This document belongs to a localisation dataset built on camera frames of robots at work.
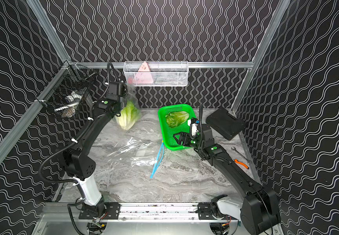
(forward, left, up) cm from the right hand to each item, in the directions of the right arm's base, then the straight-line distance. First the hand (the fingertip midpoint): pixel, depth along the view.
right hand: (178, 135), depth 80 cm
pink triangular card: (+34, +21, +16) cm, 43 cm away
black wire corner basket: (+25, +72, +7) cm, 76 cm away
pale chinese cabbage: (+16, +30, -1) cm, 35 cm away
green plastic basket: (+17, +7, -20) cm, 27 cm away
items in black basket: (+5, +56, +13) cm, 58 cm away
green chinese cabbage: (+22, +1, -11) cm, 25 cm away
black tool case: (+20, -35, -15) cm, 43 cm away
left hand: (+18, +35, +15) cm, 42 cm away
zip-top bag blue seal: (-1, +22, -21) cm, 31 cm away
